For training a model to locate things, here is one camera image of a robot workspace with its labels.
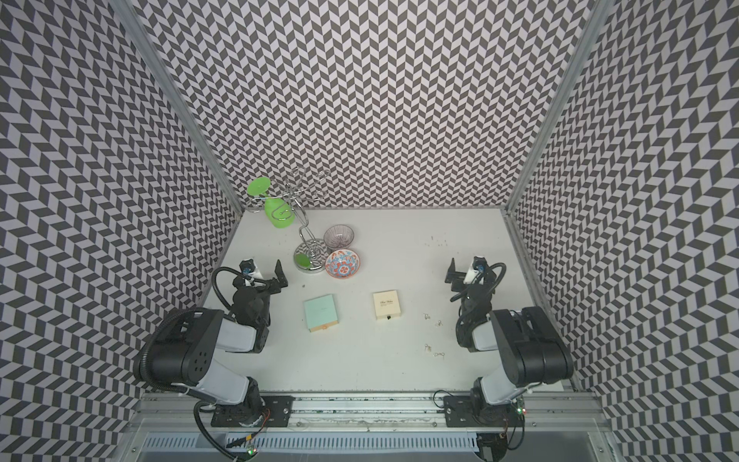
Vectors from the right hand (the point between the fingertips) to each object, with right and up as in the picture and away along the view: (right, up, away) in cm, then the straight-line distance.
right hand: (468, 264), depth 89 cm
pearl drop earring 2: (-9, -18, -1) cm, 21 cm away
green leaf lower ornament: (-60, +16, +2) cm, 63 cm away
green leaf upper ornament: (-64, +24, -5) cm, 68 cm away
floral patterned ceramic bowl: (-41, -1, +13) cm, 43 cm away
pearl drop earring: (-13, -17, +2) cm, 21 cm away
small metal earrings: (-13, -24, -5) cm, 28 cm away
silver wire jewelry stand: (-51, +3, +14) cm, 53 cm away
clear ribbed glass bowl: (-44, +9, +19) cm, 48 cm away
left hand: (-64, 0, 0) cm, 64 cm away
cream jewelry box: (-26, -13, 0) cm, 29 cm away
